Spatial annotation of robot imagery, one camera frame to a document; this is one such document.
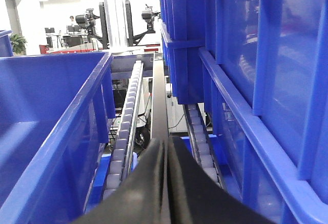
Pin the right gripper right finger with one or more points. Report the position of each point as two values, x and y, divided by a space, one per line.
189 195

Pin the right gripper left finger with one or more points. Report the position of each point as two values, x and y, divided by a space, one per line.
138 195

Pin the long dark grey belt conveyor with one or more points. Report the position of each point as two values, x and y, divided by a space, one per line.
77 50

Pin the small blue plastic bin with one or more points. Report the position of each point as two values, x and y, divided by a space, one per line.
221 172

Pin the large blue plastic bin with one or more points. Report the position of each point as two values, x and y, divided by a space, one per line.
230 144
184 8
5 44
38 93
282 55
187 75

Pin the steel roller flow rack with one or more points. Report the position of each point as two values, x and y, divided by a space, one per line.
159 93

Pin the desk with monitors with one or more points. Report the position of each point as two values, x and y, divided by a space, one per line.
74 40

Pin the person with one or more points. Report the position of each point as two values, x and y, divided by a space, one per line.
71 20

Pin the green potted plant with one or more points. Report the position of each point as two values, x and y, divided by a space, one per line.
18 43

